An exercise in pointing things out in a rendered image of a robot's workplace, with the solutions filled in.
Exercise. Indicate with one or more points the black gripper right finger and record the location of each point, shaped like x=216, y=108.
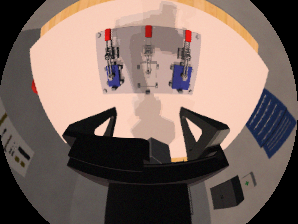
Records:
x=213, y=132

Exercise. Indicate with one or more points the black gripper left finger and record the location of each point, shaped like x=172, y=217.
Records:
x=89, y=124

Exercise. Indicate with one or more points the grey toggle clamp with red handle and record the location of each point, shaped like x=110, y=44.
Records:
x=148, y=33
x=185, y=54

